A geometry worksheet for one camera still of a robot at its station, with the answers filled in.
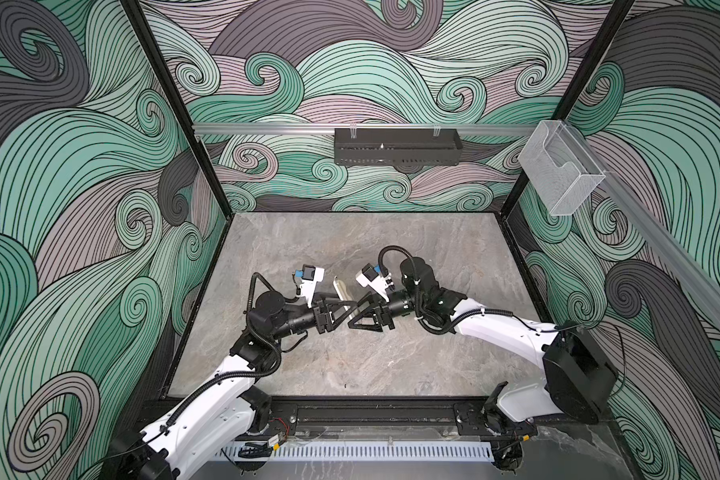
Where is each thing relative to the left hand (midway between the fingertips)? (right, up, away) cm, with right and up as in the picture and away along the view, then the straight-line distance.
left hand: (353, 303), depth 68 cm
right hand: (0, -5, +1) cm, 5 cm away
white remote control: (-3, +4, -3) cm, 6 cm away
